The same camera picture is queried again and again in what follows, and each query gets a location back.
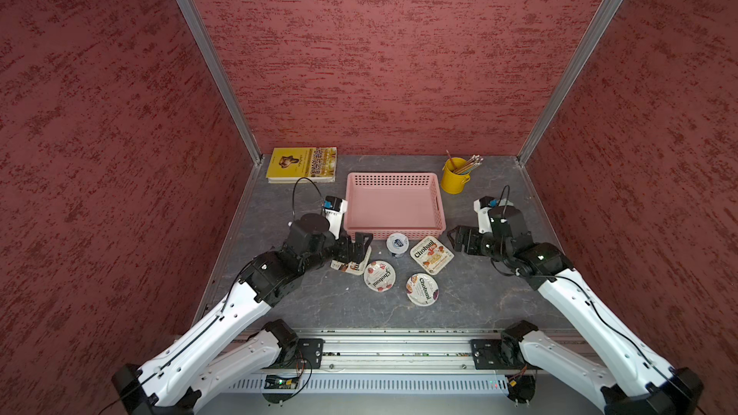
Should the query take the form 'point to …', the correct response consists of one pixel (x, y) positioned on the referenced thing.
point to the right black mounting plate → (488, 354)
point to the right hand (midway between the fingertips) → (458, 241)
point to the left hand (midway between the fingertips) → (355, 239)
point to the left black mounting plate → (309, 349)
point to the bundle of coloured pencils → (473, 162)
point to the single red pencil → (448, 154)
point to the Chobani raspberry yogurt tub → (380, 276)
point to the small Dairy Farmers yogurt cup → (397, 244)
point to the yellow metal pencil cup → (452, 182)
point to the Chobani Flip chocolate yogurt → (353, 268)
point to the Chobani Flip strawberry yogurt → (432, 255)
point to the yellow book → (288, 164)
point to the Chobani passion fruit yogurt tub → (422, 289)
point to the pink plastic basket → (385, 204)
